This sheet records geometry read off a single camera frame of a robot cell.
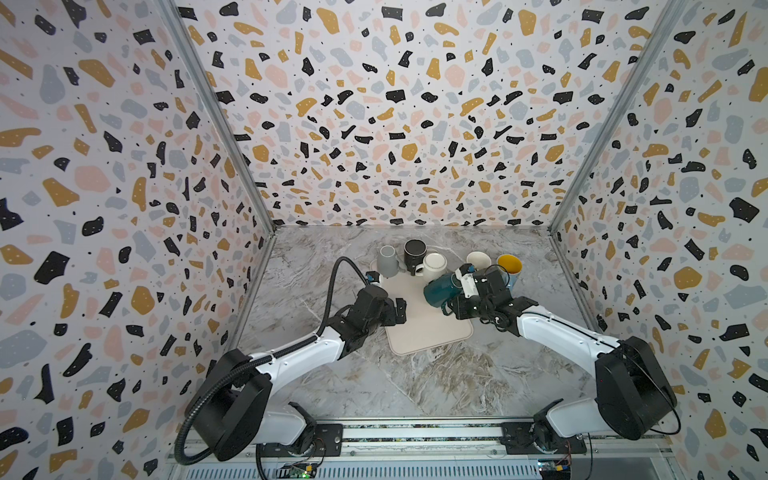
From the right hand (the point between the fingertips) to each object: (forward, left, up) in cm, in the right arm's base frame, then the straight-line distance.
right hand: (451, 302), depth 88 cm
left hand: (-2, +16, +2) cm, 16 cm away
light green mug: (+19, -11, -3) cm, 22 cm away
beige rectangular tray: (-5, +8, -7) cm, 11 cm away
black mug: (+21, +11, -1) cm, 24 cm away
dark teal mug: (+2, +4, +2) cm, 5 cm away
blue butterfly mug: (+15, -21, -2) cm, 26 cm away
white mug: (+16, +5, -3) cm, 16 cm away
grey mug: (+17, +20, -4) cm, 27 cm away
